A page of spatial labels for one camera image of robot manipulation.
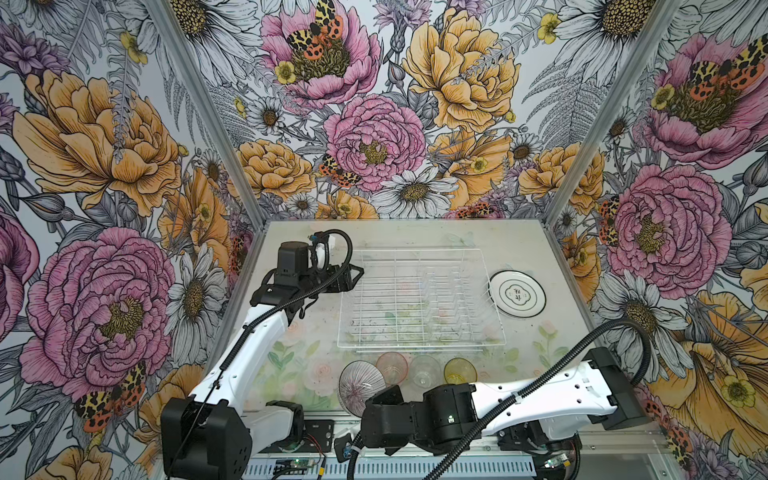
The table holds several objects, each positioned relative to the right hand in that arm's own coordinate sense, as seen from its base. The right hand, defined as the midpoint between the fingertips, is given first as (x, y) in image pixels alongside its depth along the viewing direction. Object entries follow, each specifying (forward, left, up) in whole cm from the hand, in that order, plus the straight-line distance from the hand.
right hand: (377, 411), depth 63 cm
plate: (+36, -44, -14) cm, 58 cm away
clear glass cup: (+13, -12, -15) cm, 23 cm away
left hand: (+30, +7, +4) cm, 31 cm away
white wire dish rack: (+35, -12, -15) cm, 40 cm away
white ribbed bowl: (+6, +4, 0) cm, 7 cm away
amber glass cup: (+11, -21, -9) cm, 25 cm away
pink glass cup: (+15, -4, -16) cm, 22 cm away
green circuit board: (-7, +21, -17) cm, 27 cm away
